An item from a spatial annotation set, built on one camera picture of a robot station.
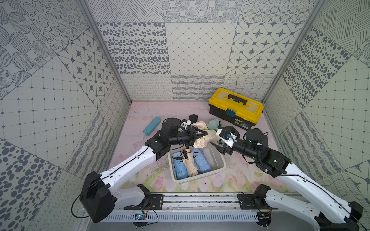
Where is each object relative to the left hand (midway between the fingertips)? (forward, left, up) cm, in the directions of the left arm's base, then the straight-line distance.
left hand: (207, 131), depth 66 cm
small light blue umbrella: (-6, +2, -24) cm, 25 cm away
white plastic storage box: (-1, -7, -27) cm, 28 cm away
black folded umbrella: (+31, +7, -28) cm, 42 cm away
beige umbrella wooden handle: (-4, +9, -22) cm, 24 cm away
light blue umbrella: (-8, +14, -27) cm, 31 cm away
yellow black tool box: (+27, -25, -15) cm, 40 cm away
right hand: (0, -5, -3) cm, 6 cm away
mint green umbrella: (+22, -7, -24) cm, 33 cm away
